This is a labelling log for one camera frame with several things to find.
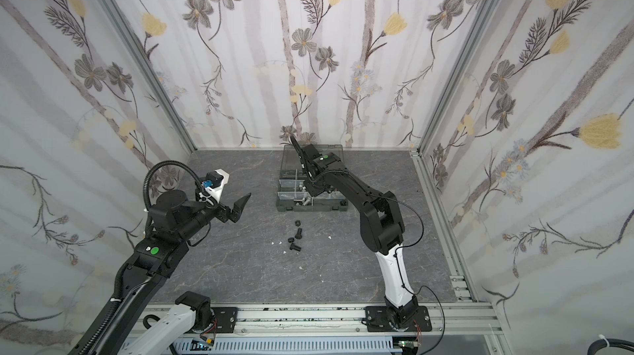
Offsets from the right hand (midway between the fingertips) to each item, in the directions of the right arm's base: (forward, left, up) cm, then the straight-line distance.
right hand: (320, 183), depth 92 cm
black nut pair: (-11, +8, -13) cm, 19 cm away
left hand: (-14, +24, +19) cm, 33 cm away
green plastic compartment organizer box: (+1, +11, -11) cm, 16 cm away
